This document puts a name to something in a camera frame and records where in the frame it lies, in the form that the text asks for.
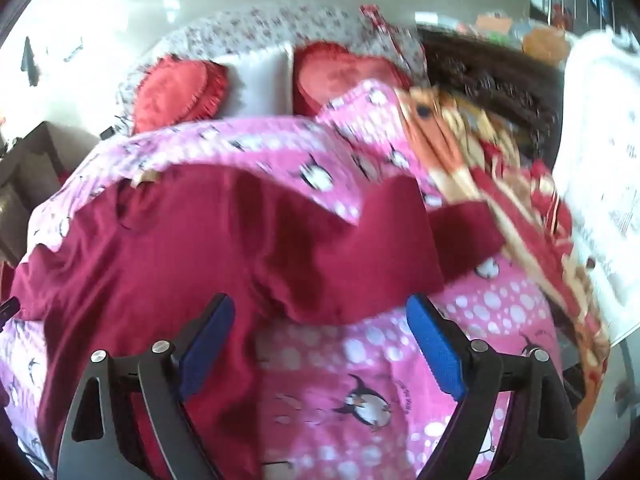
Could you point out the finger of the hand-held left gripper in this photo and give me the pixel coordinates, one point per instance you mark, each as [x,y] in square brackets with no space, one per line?
[7,308]

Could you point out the dark wooden desk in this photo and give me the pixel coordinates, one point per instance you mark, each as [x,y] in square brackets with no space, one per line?
[30,160]

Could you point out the white pillow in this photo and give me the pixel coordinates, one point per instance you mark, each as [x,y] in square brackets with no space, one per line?
[260,80]

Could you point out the dark carved wooden furniture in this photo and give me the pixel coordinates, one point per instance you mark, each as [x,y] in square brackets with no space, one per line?
[500,80]

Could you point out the floral print bedding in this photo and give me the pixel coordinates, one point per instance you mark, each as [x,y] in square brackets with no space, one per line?
[280,22]

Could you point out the dark hanging garment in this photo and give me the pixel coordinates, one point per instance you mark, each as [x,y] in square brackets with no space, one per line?
[29,60]

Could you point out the red heart-shaped pillow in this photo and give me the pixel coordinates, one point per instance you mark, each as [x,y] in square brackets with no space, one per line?
[335,75]
[170,90]

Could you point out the pink penguin print blanket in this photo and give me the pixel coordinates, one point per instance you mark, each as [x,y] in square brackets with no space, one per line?
[350,360]

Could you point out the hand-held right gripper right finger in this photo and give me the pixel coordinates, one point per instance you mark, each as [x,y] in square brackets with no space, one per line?
[435,345]

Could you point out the orange object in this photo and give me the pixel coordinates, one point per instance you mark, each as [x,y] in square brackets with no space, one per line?
[545,45]

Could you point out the orange patterned blanket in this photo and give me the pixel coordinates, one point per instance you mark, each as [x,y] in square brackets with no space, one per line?
[500,195]

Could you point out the maroon sweater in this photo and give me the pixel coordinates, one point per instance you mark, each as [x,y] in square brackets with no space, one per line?
[200,240]

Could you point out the white printed cloth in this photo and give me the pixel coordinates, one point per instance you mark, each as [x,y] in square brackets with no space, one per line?
[600,160]

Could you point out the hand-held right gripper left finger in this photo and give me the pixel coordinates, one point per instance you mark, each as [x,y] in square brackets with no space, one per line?
[207,345]

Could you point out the red patterned cloth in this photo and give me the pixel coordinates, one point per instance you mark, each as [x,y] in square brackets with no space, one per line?
[380,25]

